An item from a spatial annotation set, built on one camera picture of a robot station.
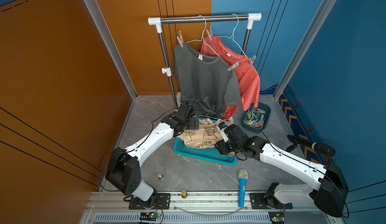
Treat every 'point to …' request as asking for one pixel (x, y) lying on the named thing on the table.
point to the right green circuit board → (277, 217)
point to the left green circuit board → (150, 216)
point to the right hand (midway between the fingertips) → (219, 143)
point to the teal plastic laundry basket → (210, 153)
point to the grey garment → (206, 83)
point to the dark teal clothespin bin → (256, 119)
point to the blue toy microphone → (243, 175)
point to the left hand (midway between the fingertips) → (191, 119)
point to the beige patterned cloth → (206, 136)
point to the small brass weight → (184, 194)
